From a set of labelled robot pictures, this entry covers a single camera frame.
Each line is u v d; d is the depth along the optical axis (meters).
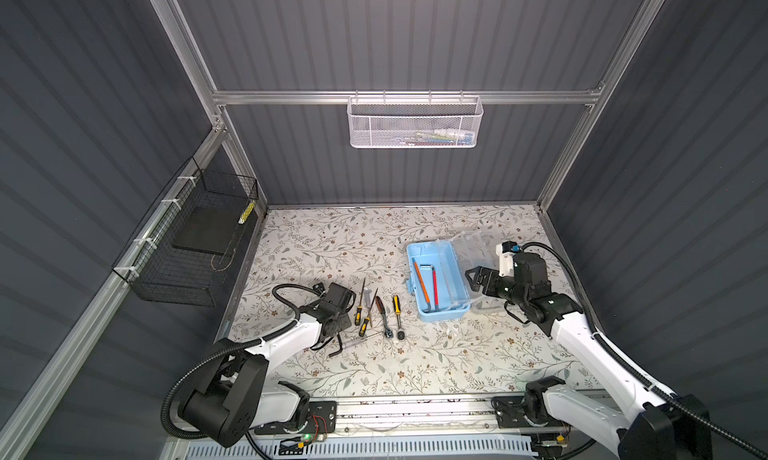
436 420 0.74
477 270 0.74
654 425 0.38
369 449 0.77
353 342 0.86
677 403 0.40
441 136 0.92
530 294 0.61
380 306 0.92
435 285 0.97
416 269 1.02
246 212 0.81
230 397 0.41
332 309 0.69
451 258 1.05
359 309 0.92
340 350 0.84
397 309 0.91
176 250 0.72
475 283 0.74
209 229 0.76
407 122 1.24
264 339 0.48
